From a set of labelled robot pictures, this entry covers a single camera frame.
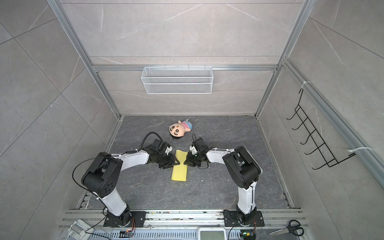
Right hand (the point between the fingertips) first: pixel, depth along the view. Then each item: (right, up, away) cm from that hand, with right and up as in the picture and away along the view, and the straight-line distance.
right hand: (184, 162), depth 93 cm
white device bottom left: (-47, -27, -24) cm, 59 cm away
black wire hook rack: (+62, +11, -29) cm, 70 cm away
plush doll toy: (-5, +20, +8) cm, 22 cm away
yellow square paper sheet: (-2, -4, -5) cm, 7 cm away
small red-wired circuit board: (-26, -29, -23) cm, 45 cm away
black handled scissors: (+56, -27, -21) cm, 65 cm away
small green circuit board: (+33, -29, -23) cm, 49 cm away
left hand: (-4, +1, -1) cm, 4 cm away
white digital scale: (+15, -26, -27) cm, 40 cm away
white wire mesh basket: (-5, +55, +8) cm, 55 cm away
